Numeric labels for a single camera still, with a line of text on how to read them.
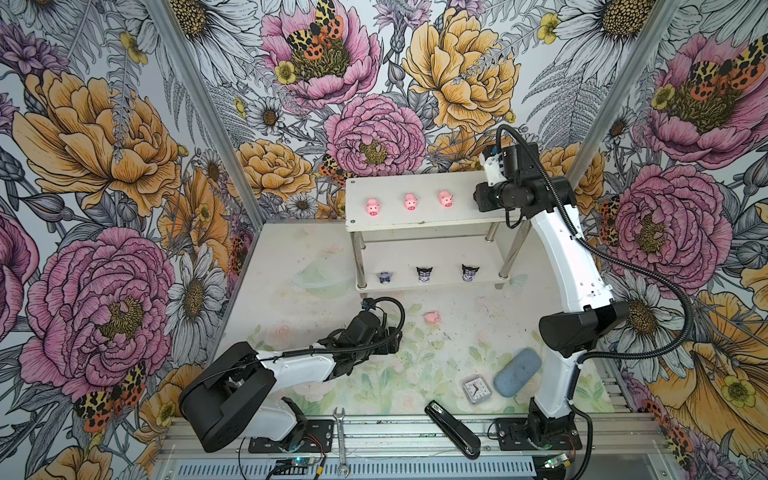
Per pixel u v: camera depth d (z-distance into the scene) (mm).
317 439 732
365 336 678
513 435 736
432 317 941
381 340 657
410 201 756
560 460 715
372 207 745
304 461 710
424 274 938
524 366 820
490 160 685
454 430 715
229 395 435
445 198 761
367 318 713
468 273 925
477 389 795
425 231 749
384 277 940
